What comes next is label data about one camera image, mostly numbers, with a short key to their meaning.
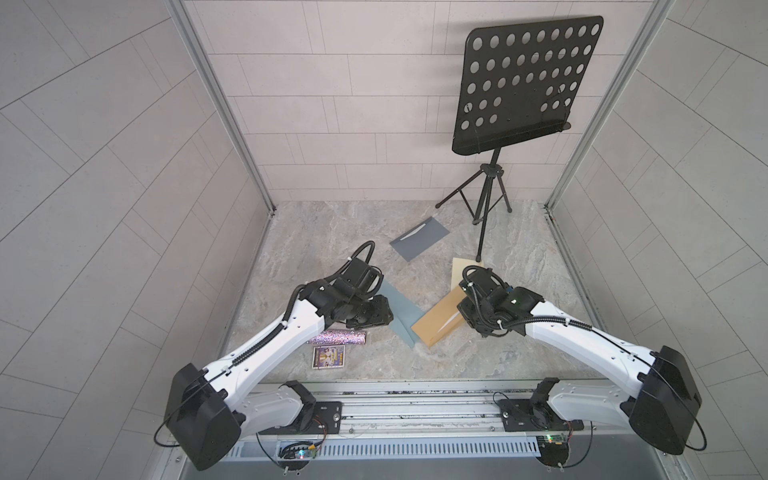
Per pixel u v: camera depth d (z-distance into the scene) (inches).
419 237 42.5
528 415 25.3
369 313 25.9
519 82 26.9
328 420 27.9
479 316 23.1
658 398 14.9
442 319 34.0
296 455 25.8
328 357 31.0
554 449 26.7
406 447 26.8
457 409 28.8
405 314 34.8
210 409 14.4
